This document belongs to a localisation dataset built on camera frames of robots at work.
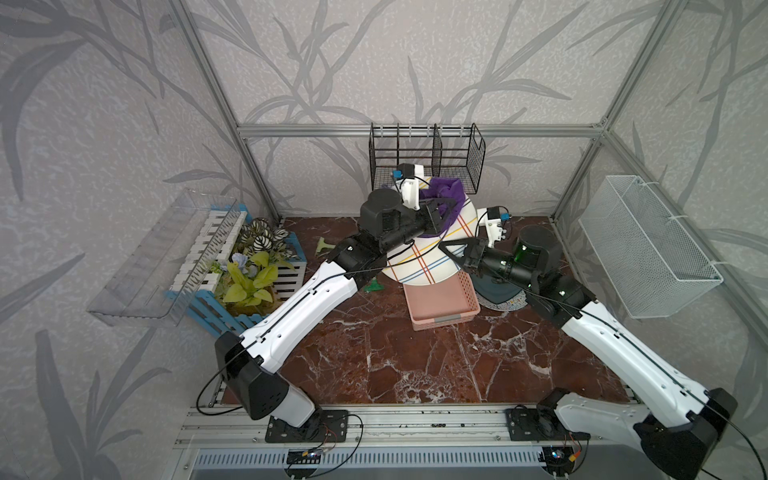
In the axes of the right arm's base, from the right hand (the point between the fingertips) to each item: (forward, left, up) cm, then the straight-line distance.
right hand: (437, 247), depth 62 cm
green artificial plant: (+4, +47, -15) cm, 50 cm away
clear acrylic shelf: (-2, +63, -9) cm, 64 cm away
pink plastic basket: (+6, -5, -36) cm, 37 cm away
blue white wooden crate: (-5, +54, -23) cm, 59 cm away
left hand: (+7, -4, +6) cm, 10 cm away
